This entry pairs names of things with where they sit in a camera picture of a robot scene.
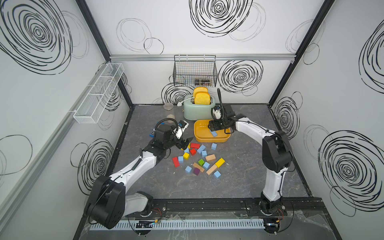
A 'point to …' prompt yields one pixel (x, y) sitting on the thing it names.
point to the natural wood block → (210, 157)
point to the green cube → (201, 162)
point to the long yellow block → (220, 162)
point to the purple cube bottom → (196, 171)
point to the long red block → (195, 145)
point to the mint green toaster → (197, 112)
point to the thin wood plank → (197, 166)
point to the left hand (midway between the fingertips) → (185, 132)
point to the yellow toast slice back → (199, 89)
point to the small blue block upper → (187, 150)
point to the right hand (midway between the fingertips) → (214, 124)
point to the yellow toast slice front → (202, 99)
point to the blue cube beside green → (206, 166)
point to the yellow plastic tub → (202, 133)
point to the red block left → (175, 162)
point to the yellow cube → (186, 156)
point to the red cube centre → (193, 151)
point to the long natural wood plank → (211, 169)
